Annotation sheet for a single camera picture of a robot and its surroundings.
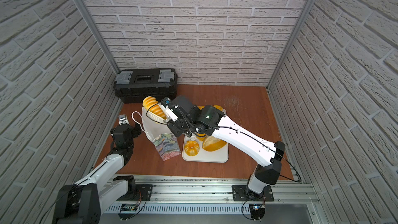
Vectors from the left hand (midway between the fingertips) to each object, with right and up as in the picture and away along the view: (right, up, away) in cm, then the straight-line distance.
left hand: (127, 121), depth 85 cm
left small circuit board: (+7, -41, -14) cm, 43 cm away
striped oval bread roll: (+19, +11, -17) cm, 27 cm away
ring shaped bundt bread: (+36, -16, +2) cm, 39 cm away
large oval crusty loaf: (+47, -13, 0) cm, 49 cm away
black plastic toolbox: (-3, +21, +12) cm, 25 cm away
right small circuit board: (+68, -40, -15) cm, 80 cm away
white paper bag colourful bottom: (+25, -9, -12) cm, 29 cm away
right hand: (+30, +2, -20) cm, 36 cm away
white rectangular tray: (+52, -20, 0) cm, 56 cm away
